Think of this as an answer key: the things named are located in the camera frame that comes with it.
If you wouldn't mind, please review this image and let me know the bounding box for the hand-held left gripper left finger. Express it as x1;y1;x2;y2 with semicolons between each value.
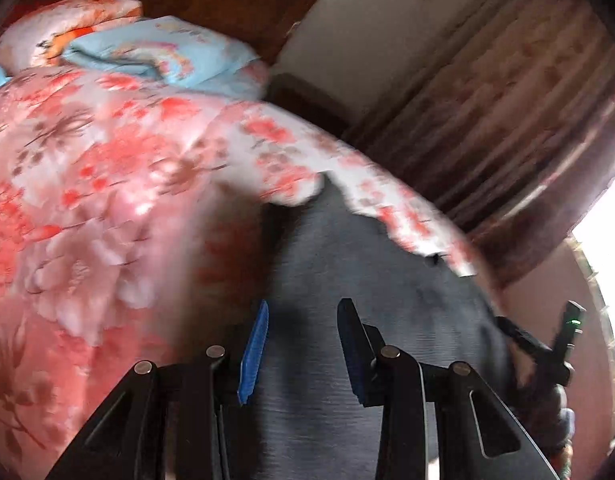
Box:
45;299;270;480

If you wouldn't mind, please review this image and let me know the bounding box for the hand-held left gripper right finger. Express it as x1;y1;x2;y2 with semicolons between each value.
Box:
336;298;561;480

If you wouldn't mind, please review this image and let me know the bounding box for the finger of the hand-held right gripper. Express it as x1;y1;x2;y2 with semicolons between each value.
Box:
494;315;554;361

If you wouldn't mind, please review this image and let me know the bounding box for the dark striped knit sweater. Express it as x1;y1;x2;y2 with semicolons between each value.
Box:
218;172;571;480

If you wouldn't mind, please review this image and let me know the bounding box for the floral curtain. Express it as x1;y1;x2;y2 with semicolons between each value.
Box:
340;0;615;291

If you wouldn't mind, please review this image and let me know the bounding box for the pink floral bed cover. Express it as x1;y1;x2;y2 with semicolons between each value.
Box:
0;62;493;480

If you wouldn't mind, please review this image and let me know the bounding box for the dark wooden nightstand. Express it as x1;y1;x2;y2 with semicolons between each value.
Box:
265;72;355;128

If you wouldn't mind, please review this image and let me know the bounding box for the light blue folded quilt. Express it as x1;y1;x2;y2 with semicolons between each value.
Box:
62;15;262;88

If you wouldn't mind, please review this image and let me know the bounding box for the large wooden headboard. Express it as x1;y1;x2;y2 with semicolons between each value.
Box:
100;0;322;67

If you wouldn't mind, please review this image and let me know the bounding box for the pink floral pillow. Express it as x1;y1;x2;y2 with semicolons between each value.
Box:
0;0;144;73

